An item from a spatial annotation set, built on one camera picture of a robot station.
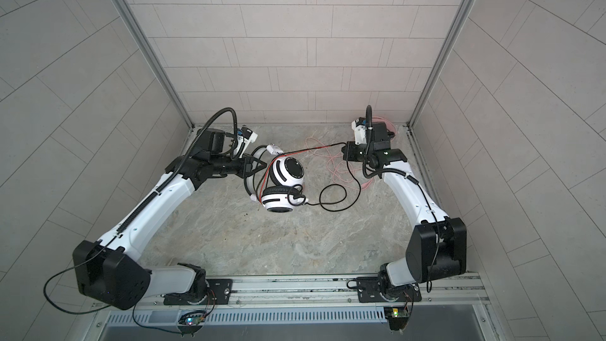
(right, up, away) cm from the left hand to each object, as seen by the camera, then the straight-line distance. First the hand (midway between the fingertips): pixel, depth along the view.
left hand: (269, 162), depth 74 cm
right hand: (+24, +4, +9) cm, 26 cm away
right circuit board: (+39, -45, -6) cm, 60 cm away
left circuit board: (-19, -43, -10) cm, 48 cm away
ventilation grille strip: (-31, -46, -5) cm, 55 cm away
